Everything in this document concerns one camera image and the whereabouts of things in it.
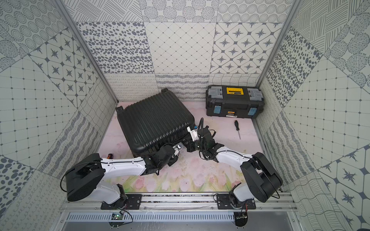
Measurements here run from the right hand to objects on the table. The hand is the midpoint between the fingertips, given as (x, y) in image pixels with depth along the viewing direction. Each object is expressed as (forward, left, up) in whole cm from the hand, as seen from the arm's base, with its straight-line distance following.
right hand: (184, 144), depth 86 cm
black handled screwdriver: (+20, -37, -9) cm, 44 cm away
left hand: (-4, +3, -2) cm, 6 cm away
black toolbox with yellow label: (+30, -34, +7) cm, 46 cm away
